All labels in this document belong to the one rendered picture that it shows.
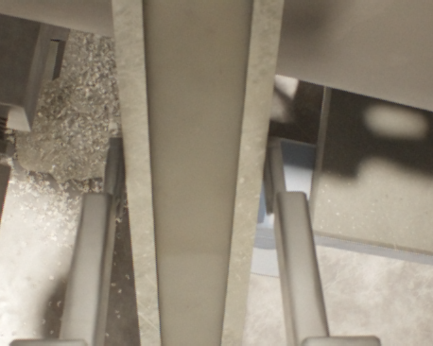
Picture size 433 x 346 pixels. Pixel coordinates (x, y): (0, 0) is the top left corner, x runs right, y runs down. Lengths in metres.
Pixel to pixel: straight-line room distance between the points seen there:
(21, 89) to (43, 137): 0.61
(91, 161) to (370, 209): 0.35
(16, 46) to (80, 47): 0.63
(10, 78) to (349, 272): 0.72
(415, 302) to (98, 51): 0.50
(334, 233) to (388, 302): 0.32
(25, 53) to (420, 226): 0.48
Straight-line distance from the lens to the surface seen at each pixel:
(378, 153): 0.66
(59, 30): 0.56
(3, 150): 0.28
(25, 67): 0.25
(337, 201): 0.64
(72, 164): 0.86
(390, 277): 0.95
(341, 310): 0.92
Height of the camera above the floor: 0.85
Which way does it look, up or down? 75 degrees down
